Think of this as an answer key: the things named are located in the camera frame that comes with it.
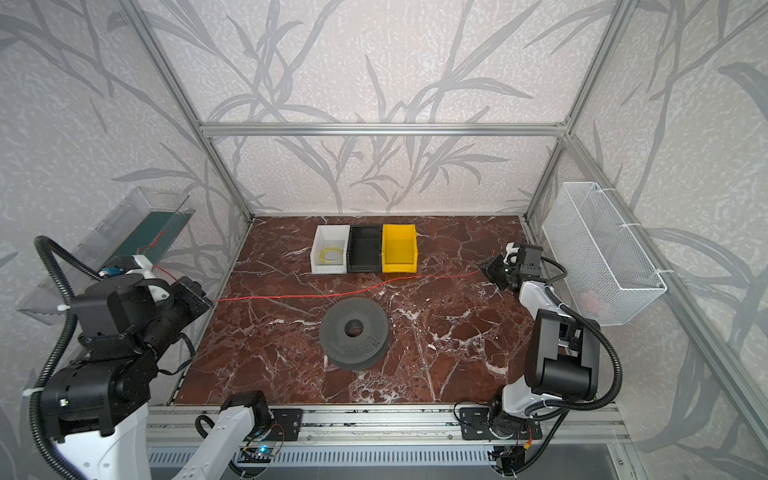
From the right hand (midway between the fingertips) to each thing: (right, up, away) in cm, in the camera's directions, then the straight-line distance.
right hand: (482, 254), depth 93 cm
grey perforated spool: (-39, -23, -7) cm, 46 cm away
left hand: (-63, -2, -36) cm, 72 cm away
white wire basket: (+18, -2, -32) cm, 36 cm away
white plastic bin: (-52, 0, +16) cm, 54 cm away
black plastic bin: (-39, 0, +15) cm, 42 cm away
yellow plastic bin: (-26, +1, +16) cm, 31 cm away
